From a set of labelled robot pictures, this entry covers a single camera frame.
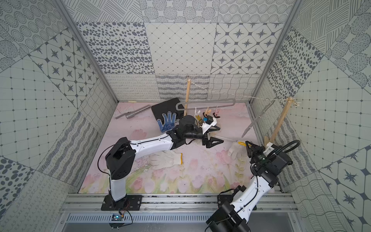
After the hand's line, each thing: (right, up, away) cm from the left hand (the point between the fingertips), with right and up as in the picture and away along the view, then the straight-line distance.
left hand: (226, 139), depth 68 cm
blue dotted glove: (-33, -16, +20) cm, 42 cm away
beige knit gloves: (-2, +13, +16) cm, 21 cm away
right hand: (+11, -3, +7) cm, 14 cm away
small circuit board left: (-55, -40, +4) cm, 68 cm away
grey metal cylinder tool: (-64, +12, +41) cm, 77 cm away
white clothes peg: (-14, +12, +16) cm, 24 cm away
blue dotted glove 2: (-34, +6, +36) cm, 49 cm away
